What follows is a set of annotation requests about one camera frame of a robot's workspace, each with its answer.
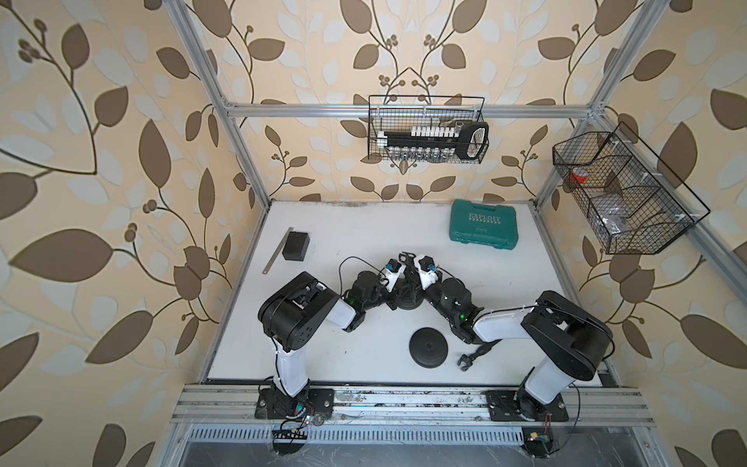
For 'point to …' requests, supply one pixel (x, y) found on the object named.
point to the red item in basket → (580, 173)
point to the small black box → (297, 246)
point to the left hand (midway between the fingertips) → (404, 278)
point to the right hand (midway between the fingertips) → (407, 269)
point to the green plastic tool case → (486, 225)
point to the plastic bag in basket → (614, 218)
